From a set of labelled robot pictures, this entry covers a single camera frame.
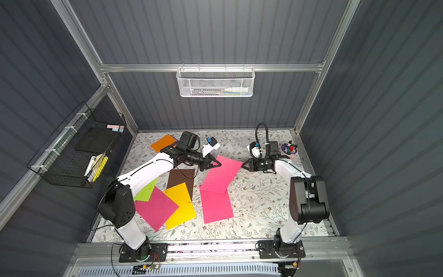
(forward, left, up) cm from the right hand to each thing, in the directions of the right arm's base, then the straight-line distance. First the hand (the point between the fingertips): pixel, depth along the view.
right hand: (245, 165), depth 89 cm
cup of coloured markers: (+9, -24, +2) cm, 26 cm away
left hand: (-6, +13, +9) cm, 17 cm away
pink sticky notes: (+11, +68, +17) cm, 71 cm away
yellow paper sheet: (-12, +35, -11) cm, 39 cm away
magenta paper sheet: (-18, +15, -10) cm, 26 cm away
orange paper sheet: (+26, +54, -12) cm, 61 cm away
